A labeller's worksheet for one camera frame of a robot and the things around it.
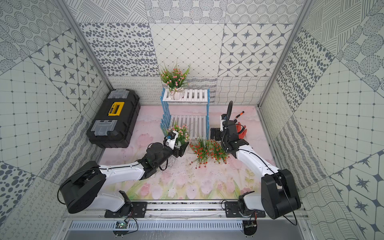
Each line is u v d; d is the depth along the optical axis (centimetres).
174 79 76
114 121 88
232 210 74
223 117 77
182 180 84
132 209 73
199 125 107
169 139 69
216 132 79
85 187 43
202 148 77
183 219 72
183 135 73
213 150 81
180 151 74
